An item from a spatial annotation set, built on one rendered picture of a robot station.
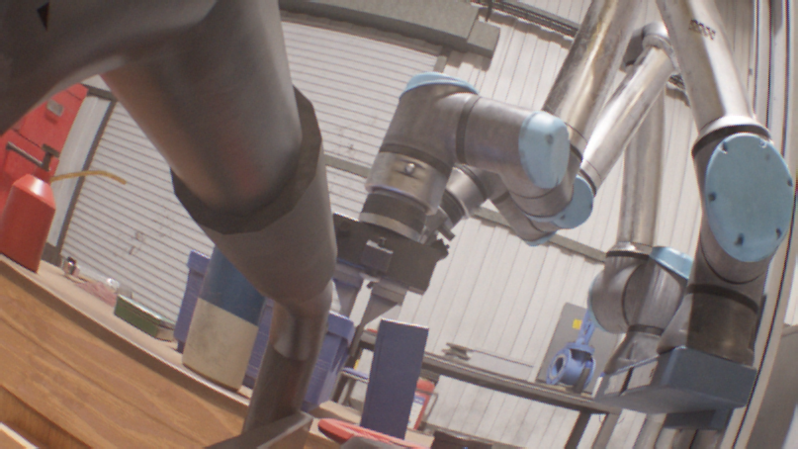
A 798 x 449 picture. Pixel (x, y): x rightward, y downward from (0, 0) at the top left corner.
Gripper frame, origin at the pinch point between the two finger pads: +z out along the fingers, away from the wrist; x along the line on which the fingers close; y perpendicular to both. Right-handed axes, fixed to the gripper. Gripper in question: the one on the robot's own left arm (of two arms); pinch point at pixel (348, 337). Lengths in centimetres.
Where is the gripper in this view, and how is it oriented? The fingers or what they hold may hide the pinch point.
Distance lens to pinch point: 101.1
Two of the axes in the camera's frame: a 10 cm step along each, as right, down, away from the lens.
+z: -3.4, 9.2, -2.0
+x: 9.4, 3.5, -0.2
